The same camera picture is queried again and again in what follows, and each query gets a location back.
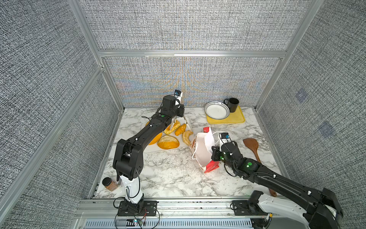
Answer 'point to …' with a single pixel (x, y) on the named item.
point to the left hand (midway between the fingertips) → (184, 103)
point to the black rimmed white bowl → (217, 110)
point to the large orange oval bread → (156, 139)
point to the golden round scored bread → (167, 142)
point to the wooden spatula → (253, 143)
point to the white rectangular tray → (154, 148)
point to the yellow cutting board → (233, 117)
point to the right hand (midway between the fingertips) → (211, 144)
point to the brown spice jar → (109, 184)
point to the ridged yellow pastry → (176, 125)
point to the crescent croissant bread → (186, 137)
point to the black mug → (232, 104)
